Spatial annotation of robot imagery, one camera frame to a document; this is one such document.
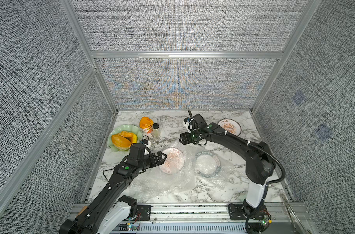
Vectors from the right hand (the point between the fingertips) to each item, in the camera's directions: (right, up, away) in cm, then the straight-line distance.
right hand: (183, 135), depth 88 cm
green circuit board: (-27, -43, -18) cm, 53 cm away
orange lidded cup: (-25, +7, +11) cm, 28 cm away
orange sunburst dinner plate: (+37, +6, +22) cm, 43 cm away
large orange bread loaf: (-40, -4, +4) cm, 40 cm away
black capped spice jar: (-18, +3, +10) cm, 21 cm away
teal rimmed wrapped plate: (+14, -17, 0) cm, 22 cm away
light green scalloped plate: (-41, +4, +15) cm, 44 cm away
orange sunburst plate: (-5, -16, +1) cm, 17 cm away
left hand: (-11, -11, -9) cm, 18 cm away
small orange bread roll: (-35, -1, +7) cm, 36 cm away
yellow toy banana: (-32, -3, +9) cm, 34 cm away
